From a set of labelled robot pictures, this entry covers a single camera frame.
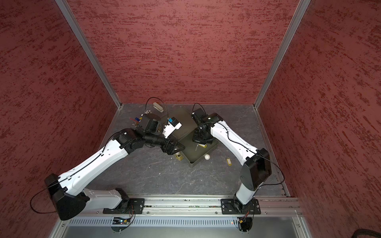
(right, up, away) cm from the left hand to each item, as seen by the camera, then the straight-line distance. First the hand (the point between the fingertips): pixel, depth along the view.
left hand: (178, 147), depth 69 cm
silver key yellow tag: (+29, -13, +21) cm, 39 cm away
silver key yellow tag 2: (+13, -2, +12) cm, 18 cm away
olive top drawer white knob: (+8, -5, +10) cm, 14 cm away
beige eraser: (-22, +23, +48) cm, 57 cm away
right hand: (+10, -1, +11) cm, 15 cm away
